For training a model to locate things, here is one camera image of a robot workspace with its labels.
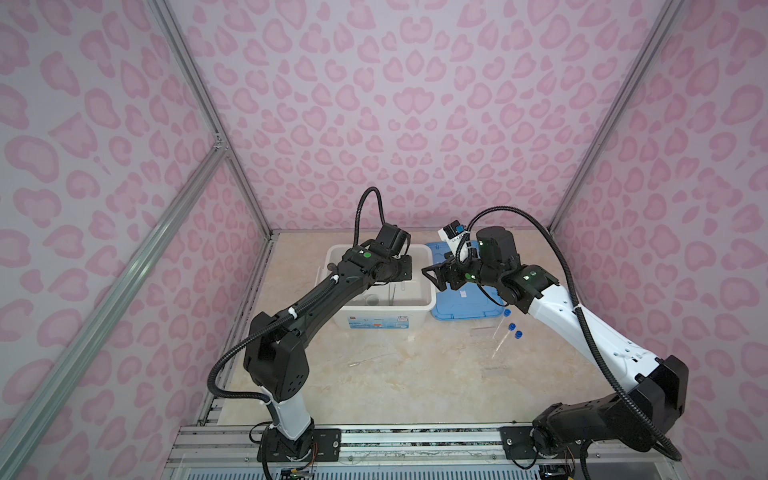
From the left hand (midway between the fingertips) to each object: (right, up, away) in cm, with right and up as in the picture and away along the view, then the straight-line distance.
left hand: (409, 264), depth 84 cm
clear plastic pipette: (-16, -29, +2) cm, 33 cm away
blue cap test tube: (+26, -16, -7) cm, 31 cm away
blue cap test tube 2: (+27, -17, -8) cm, 33 cm away
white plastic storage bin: (-4, -14, +15) cm, 21 cm away
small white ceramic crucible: (-12, -12, +14) cm, 22 cm away
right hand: (+7, +1, -9) cm, 12 cm away
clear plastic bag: (+23, -29, +1) cm, 37 cm away
